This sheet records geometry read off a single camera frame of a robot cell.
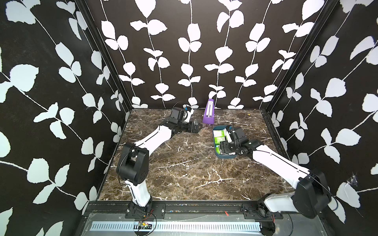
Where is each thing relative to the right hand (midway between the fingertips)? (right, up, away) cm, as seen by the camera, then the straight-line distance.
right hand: (224, 142), depth 86 cm
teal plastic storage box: (0, +8, +17) cm, 19 cm away
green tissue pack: (-2, +4, +12) cm, 13 cm away
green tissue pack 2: (-2, 0, +9) cm, 9 cm away
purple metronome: (-7, +16, +22) cm, 28 cm away
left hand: (-16, +11, +3) cm, 20 cm away
